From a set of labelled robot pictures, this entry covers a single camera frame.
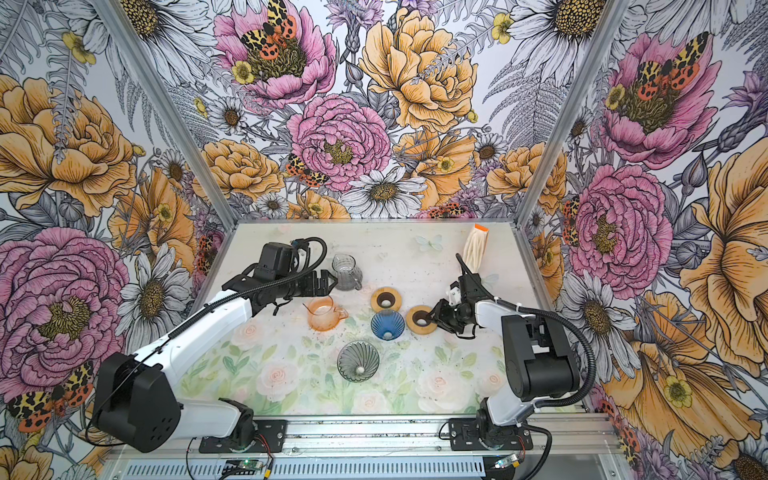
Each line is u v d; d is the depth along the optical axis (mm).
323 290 746
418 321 937
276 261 643
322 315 946
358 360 831
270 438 741
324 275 762
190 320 492
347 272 967
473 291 775
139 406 411
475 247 1054
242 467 707
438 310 873
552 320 466
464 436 740
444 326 853
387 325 893
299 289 725
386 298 987
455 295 899
